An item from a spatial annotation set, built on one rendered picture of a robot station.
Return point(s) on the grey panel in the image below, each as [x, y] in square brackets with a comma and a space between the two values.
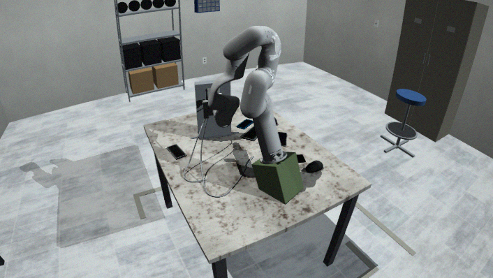
[212, 129]

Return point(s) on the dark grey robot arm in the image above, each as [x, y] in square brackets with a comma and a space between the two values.
[252, 104]

